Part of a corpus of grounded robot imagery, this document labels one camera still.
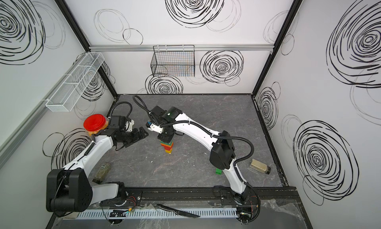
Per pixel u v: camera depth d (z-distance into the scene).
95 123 0.80
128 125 0.74
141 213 0.77
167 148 0.87
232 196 0.66
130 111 0.79
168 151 0.88
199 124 0.53
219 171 0.80
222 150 0.49
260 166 0.81
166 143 0.69
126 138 0.71
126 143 0.73
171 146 0.83
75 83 0.72
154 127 0.72
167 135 0.69
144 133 0.80
